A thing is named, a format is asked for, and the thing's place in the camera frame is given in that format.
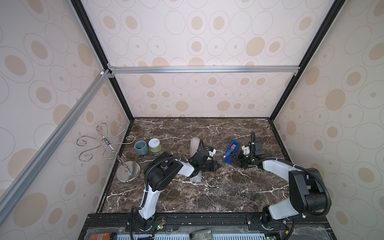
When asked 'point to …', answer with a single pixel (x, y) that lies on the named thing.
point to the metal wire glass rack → (126, 172)
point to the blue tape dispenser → (232, 152)
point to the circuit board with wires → (160, 219)
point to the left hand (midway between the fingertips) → (226, 167)
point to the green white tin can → (154, 145)
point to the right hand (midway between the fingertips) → (235, 158)
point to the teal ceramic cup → (141, 147)
